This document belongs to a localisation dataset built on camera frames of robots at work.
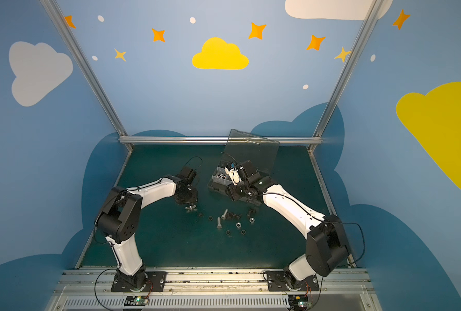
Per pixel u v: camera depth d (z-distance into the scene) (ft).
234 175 2.40
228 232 2.83
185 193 2.71
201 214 3.00
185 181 2.57
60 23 2.36
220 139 4.04
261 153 3.54
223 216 2.97
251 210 3.07
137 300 2.31
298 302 2.32
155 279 2.47
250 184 2.09
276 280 2.46
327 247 1.41
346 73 2.85
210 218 2.97
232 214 3.02
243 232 2.83
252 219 2.97
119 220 1.63
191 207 3.10
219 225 2.90
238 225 2.92
